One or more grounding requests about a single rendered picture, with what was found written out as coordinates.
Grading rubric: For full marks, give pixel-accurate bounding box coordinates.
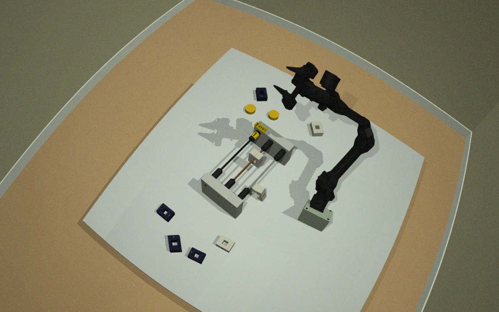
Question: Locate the yellow short cylinder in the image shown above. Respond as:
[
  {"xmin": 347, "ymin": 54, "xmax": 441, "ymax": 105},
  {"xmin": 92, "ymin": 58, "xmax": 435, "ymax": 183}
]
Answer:
[
  {"xmin": 268, "ymin": 110, "xmax": 279, "ymax": 120},
  {"xmin": 245, "ymin": 104, "xmax": 256, "ymax": 114}
]

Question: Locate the small beige block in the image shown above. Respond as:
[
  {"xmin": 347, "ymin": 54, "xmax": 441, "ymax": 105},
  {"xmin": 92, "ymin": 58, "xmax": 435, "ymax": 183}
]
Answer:
[{"xmin": 216, "ymin": 235, "xmax": 235, "ymax": 253}]

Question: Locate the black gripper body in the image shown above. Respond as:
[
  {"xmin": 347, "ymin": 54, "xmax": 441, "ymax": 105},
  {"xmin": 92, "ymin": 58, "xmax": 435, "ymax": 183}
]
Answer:
[{"xmin": 282, "ymin": 62, "xmax": 320, "ymax": 110}]

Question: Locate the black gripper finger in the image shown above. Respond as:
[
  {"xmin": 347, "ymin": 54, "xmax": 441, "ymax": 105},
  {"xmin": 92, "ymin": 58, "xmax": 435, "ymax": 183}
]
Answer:
[
  {"xmin": 273, "ymin": 85, "xmax": 292, "ymax": 104},
  {"xmin": 286, "ymin": 65, "xmax": 310, "ymax": 78}
]

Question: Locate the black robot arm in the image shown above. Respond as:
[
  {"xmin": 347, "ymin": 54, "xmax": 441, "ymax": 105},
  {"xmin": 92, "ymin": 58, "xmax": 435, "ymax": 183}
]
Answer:
[{"xmin": 310, "ymin": 70, "xmax": 375, "ymax": 213}]

